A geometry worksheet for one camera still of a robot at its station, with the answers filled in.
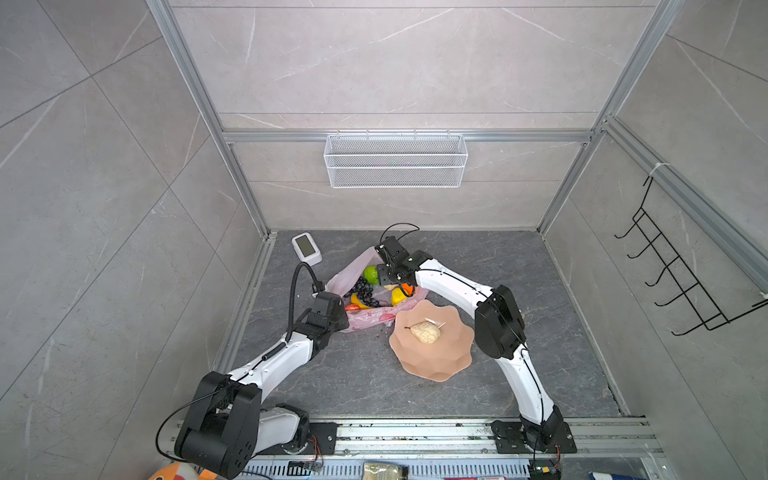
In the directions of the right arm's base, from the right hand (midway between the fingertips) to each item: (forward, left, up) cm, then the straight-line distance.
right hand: (386, 272), depth 97 cm
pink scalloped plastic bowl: (-28, -14, -6) cm, 32 cm away
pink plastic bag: (-5, +14, +2) cm, 15 cm away
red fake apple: (-12, +11, -2) cm, 16 cm away
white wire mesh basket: (+32, -14, +21) cm, 41 cm away
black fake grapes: (-4, +8, -5) cm, 10 cm away
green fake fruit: (0, +5, -1) cm, 5 cm away
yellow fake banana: (-6, +11, -6) cm, 14 cm away
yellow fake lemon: (-9, -4, -1) cm, 10 cm away
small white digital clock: (+14, +30, -4) cm, 33 cm away
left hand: (-12, +15, -1) cm, 19 cm away
